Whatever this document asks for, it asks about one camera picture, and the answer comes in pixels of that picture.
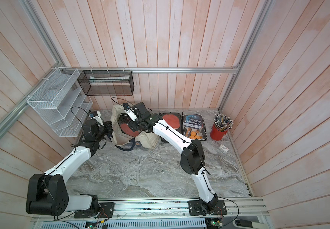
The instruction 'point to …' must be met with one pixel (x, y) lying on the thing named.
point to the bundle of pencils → (222, 122)
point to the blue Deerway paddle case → (194, 126)
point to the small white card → (224, 148)
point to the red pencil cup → (216, 134)
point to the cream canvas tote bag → (148, 139)
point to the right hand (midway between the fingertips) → (133, 120)
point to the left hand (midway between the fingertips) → (112, 123)
